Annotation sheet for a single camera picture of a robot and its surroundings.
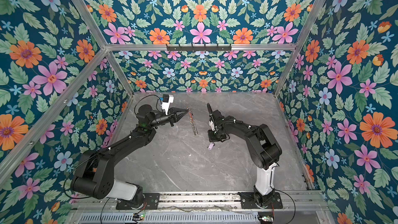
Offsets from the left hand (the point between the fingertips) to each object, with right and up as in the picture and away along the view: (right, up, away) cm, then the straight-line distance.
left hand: (187, 109), depth 73 cm
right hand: (+11, -18, +21) cm, 30 cm away
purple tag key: (+11, -23, +20) cm, 33 cm away
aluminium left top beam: (-53, +4, -6) cm, 53 cm away
